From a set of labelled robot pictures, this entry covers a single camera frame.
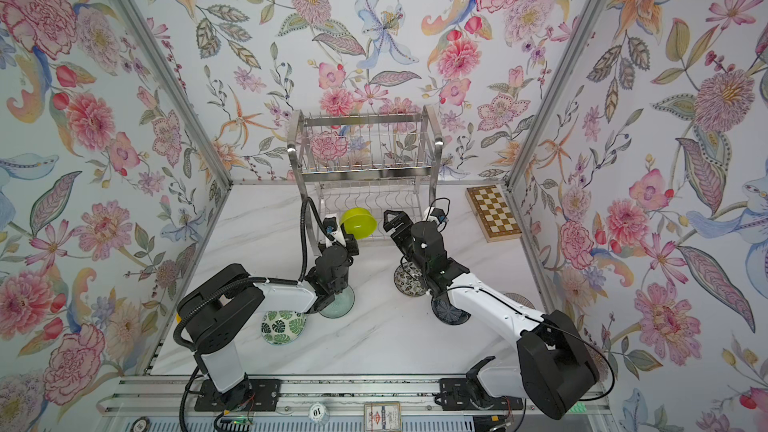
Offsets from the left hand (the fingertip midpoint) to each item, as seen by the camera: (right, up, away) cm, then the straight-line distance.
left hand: (349, 224), depth 87 cm
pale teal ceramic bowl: (-2, -22, -1) cm, 23 cm away
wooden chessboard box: (+50, +3, +22) cm, 55 cm away
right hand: (+11, +1, -6) cm, 13 cm away
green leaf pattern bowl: (-19, -29, -3) cm, 35 cm away
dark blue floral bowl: (+29, -26, -1) cm, 39 cm away
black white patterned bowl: (+18, -17, +6) cm, 26 cm away
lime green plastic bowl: (+3, 0, 0) cm, 3 cm away
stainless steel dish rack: (+2, +23, +29) cm, 37 cm away
